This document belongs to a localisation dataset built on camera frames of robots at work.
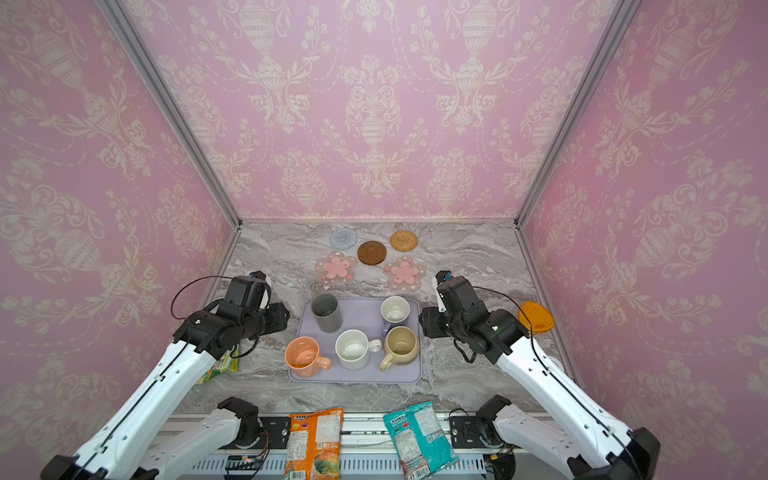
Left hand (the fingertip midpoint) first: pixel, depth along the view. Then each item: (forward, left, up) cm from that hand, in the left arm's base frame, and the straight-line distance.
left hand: (285, 316), depth 76 cm
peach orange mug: (-5, -2, -15) cm, 16 cm away
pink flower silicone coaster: (+26, -32, -17) cm, 44 cm away
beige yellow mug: (-1, -31, -15) cm, 34 cm away
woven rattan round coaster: (+42, -31, -17) cm, 55 cm away
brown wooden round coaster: (+35, -19, -16) cm, 43 cm away
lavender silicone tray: (+10, -18, -16) cm, 26 cm away
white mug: (-2, -16, -15) cm, 22 cm away
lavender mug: (+9, -28, -12) cm, 32 cm away
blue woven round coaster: (+42, -8, -17) cm, 46 cm away
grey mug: (+8, -7, -10) cm, 15 cm away
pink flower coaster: (+27, -8, -16) cm, 33 cm away
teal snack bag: (-25, -35, -14) cm, 45 cm away
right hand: (0, -37, +2) cm, 37 cm away
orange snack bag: (-26, -10, -13) cm, 31 cm away
